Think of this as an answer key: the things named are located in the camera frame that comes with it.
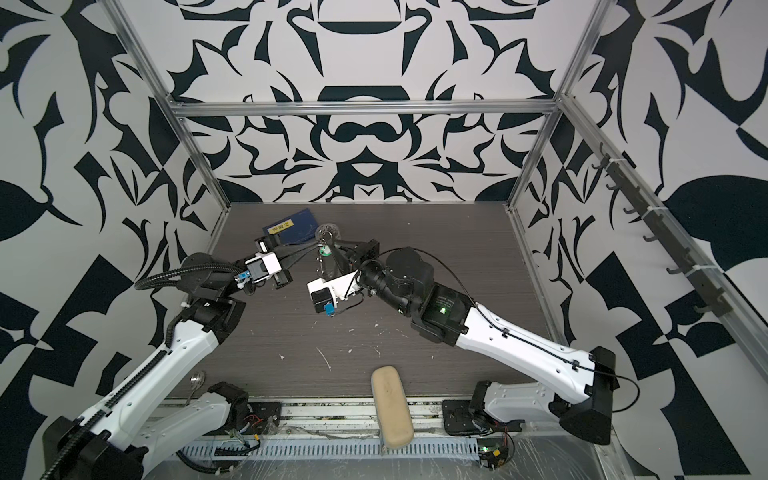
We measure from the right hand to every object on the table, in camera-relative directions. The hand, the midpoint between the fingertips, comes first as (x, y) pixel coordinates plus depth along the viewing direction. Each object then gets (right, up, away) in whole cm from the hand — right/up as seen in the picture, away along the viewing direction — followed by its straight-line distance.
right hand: (336, 232), depth 56 cm
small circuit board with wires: (+35, -51, +15) cm, 64 cm away
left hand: (-4, 0, 0) cm, 4 cm away
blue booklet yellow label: (-24, +2, +55) cm, 60 cm away
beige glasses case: (+11, -42, +16) cm, 47 cm away
